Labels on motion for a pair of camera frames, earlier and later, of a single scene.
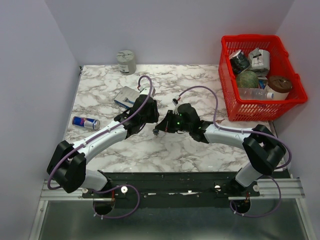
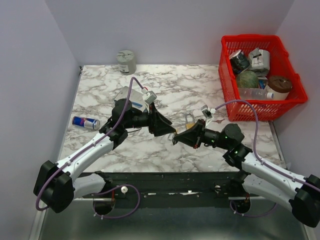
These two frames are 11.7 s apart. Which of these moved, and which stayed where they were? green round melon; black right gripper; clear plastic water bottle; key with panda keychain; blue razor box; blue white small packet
Moved: black right gripper; key with panda keychain
Stayed: blue razor box; clear plastic water bottle; green round melon; blue white small packet
